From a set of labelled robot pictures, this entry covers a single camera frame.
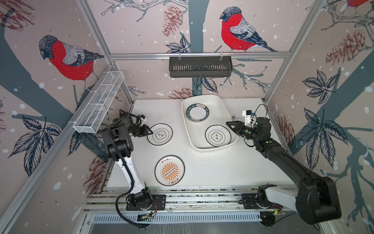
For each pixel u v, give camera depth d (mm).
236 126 743
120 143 569
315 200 401
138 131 883
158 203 731
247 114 758
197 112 1109
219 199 749
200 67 1037
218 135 985
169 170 839
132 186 611
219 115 1124
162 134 1005
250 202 729
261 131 635
